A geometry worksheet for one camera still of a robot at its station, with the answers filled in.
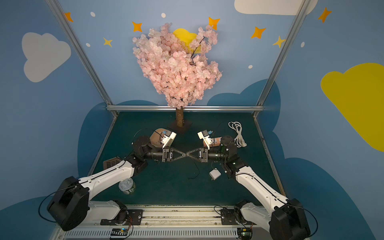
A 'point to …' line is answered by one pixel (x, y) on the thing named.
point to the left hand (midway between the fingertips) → (186, 154)
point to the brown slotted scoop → (108, 163)
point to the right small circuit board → (245, 233)
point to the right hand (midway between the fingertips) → (189, 154)
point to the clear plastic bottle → (127, 186)
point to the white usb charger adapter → (214, 174)
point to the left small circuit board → (119, 231)
